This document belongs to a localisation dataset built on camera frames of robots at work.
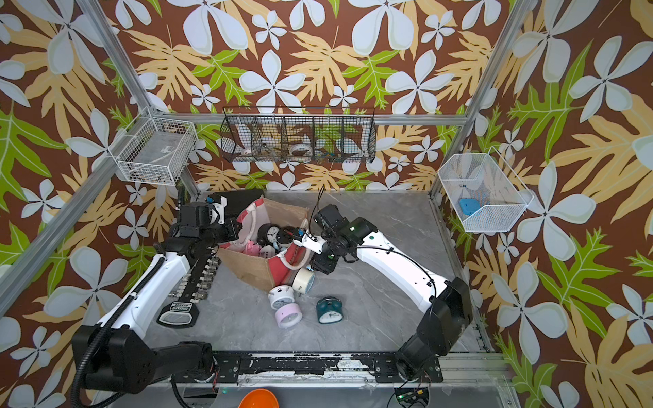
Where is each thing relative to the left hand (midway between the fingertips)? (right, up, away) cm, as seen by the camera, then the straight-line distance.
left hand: (242, 221), depth 82 cm
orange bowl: (+10, -47, -16) cm, 50 cm away
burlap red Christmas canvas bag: (+5, -11, +10) cm, 15 cm away
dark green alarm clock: (+29, -28, -4) cm, 40 cm away
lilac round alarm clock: (+16, -30, -4) cm, 34 cm away
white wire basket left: (-33, +25, +5) cm, 41 cm away
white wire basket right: (+81, +9, +1) cm, 81 cm away
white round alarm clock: (+13, -24, -1) cm, 27 cm away
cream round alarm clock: (+20, -20, +3) cm, 28 cm away
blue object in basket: (+74, +5, -2) cm, 74 cm away
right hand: (+25, -11, -4) cm, 27 cm away
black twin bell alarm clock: (+5, -5, +13) cm, 15 cm away
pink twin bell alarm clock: (+1, -10, +7) cm, 12 cm away
